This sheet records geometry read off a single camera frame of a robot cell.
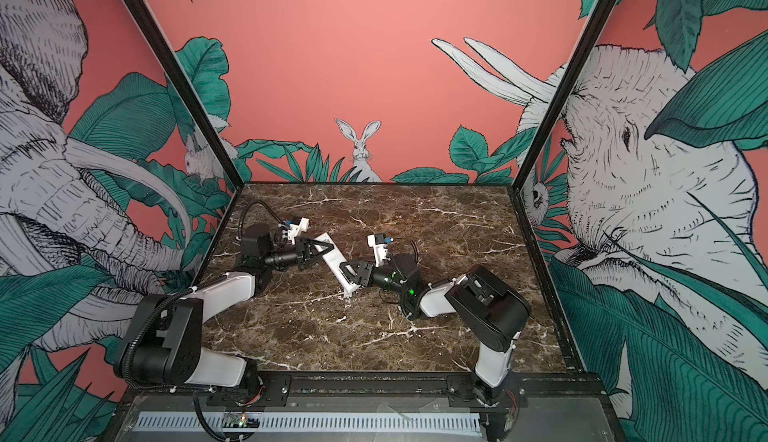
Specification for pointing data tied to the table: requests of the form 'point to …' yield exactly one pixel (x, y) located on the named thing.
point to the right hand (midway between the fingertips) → (339, 271)
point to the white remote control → (335, 259)
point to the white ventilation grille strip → (317, 422)
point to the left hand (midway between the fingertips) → (330, 246)
